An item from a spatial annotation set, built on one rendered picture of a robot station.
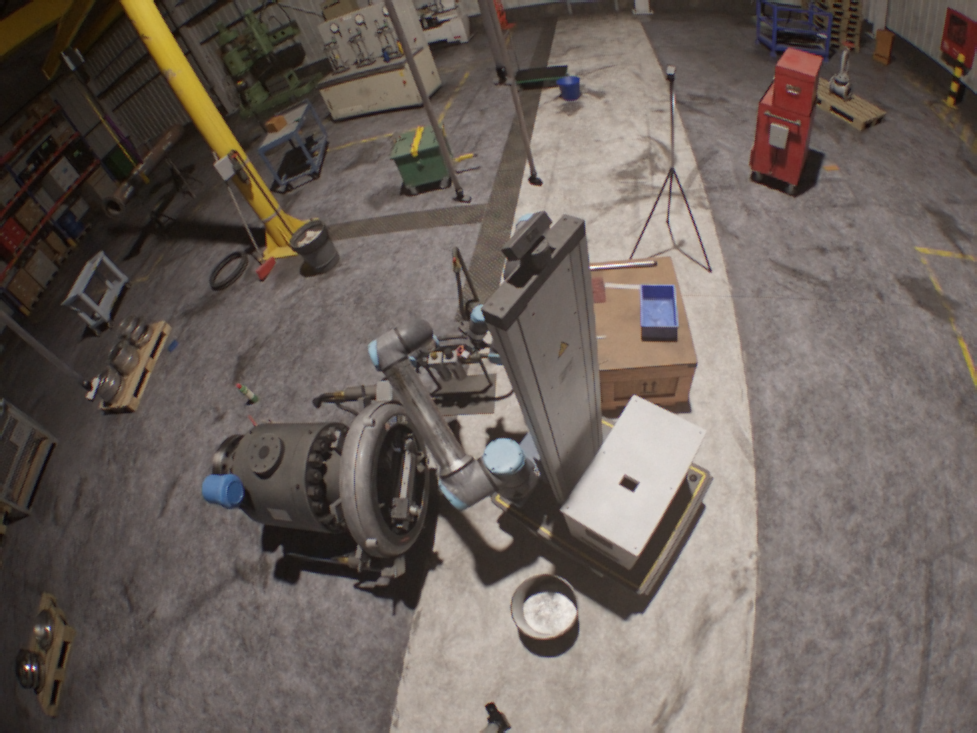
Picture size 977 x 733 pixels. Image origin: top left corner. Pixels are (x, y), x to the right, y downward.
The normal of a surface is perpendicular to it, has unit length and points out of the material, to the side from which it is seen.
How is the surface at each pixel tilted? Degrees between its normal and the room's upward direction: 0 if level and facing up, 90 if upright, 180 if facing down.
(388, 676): 0
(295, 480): 23
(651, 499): 0
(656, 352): 0
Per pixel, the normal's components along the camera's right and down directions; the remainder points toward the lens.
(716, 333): -0.24, -0.54
